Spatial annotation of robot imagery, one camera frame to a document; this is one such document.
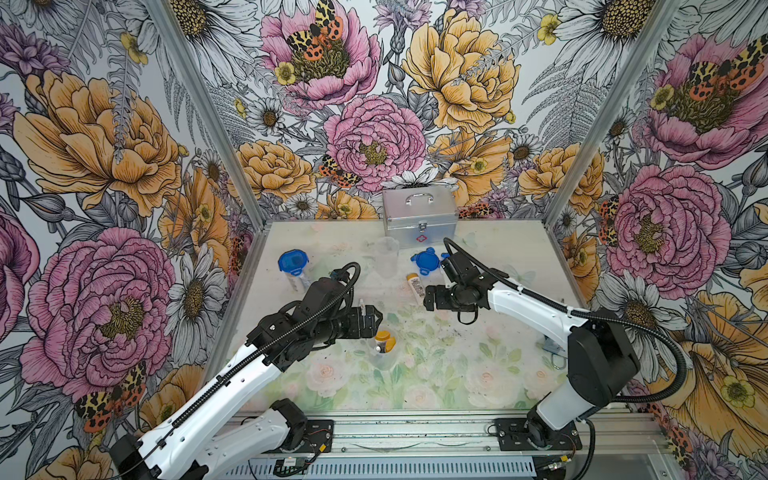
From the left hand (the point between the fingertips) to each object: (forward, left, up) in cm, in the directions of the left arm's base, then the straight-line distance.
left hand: (361, 327), depth 72 cm
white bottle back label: (+21, -16, -18) cm, 32 cm away
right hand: (+11, -21, -11) cm, 26 cm away
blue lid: (+27, +23, -9) cm, 37 cm away
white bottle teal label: (+1, -4, -9) cm, 10 cm away
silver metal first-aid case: (+44, -18, -6) cm, 48 cm away
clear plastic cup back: (+38, -6, -17) cm, 42 cm away
